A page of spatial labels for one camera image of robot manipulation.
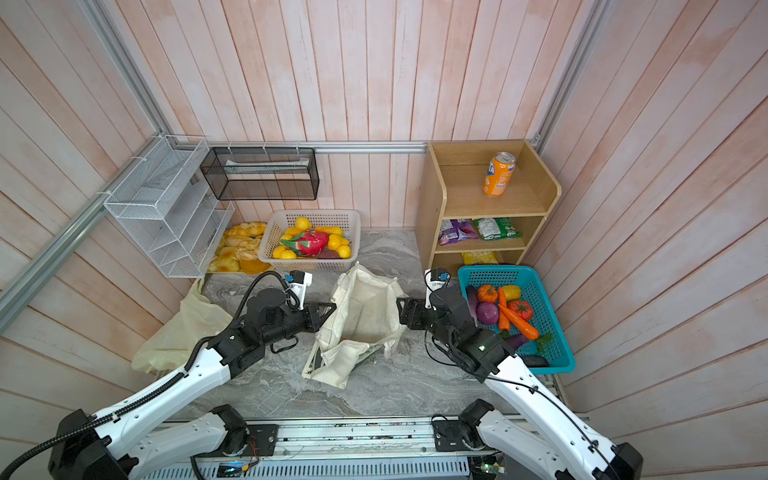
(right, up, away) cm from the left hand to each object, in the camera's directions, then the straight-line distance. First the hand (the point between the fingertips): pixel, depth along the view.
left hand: (335, 313), depth 74 cm
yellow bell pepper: (+55, +3, +22) cm, 60 cm away
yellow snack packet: (+48, +14, +33) cm, 60 cm away
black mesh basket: (-30, +44, +30) cm, 61 cm away
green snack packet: (+49, +23, +19) cm, 57 cm away
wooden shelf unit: (+42, +31, +14) cm, 54 cm away
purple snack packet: (+35, +23, +19) cm, 45 cm away
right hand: (+18, +3, +1) cm, 19 cm away
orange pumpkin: (+46, +3, +21) cm, 51 cm away
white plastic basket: (-4, +27, +43) cm, 51 cm away
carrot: (+51, -4, +17) cm, 53 cm away
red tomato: (+57, -2, +19) cm, 60 cm away
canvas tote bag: (+7, -3, +21) cm, 22 cm away
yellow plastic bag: (-48, -12, +8) cm, 50 cm away
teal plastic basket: (+61, -4, +13) cm, 62 cm away
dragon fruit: (-15, +19, +31) cm, 40 cm away
